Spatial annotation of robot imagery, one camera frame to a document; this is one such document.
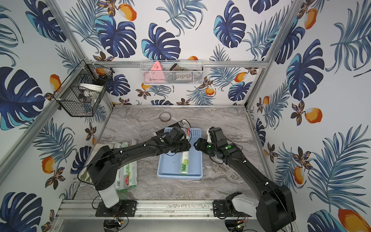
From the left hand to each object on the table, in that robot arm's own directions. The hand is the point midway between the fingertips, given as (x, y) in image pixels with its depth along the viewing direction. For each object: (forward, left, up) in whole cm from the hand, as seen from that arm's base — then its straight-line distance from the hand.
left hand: (189, 144), depth 85 cm
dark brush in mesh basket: (+39, +8, +22) cm, 45 cm away
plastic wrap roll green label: (-11, +2, -1) cm, 12 cm away
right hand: (-1, -5, +2) cm, 6 cm away
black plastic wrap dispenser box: (+25, +6, -12) cm, 28 cm away
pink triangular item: (+34, +24, +22) cm, 47 cm away
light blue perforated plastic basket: (-9, +12, -13) cm, 20 cm away
